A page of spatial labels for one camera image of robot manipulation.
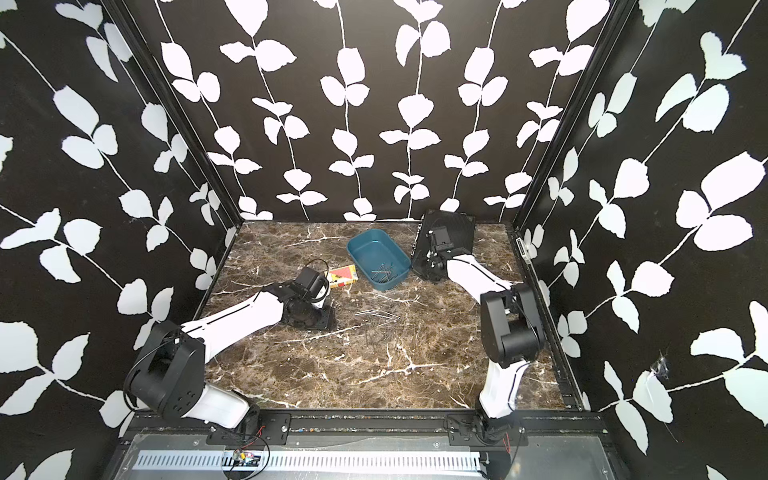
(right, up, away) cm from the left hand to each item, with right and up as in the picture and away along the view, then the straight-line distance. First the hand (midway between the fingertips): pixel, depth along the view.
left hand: (331, 319), depth 87 cm
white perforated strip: (+32, -31, -17) cm, 48 cm away
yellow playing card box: (+1, +12, +14) cm, 18 cm away
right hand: (+23, +16, +8) cm, 30 cm away
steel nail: (+15, +12, +17) cm, 25 cm away
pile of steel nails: (+14, -2, +7) cm, 16 cm away
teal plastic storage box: (+13, +17, +24) cm, 32 cm away
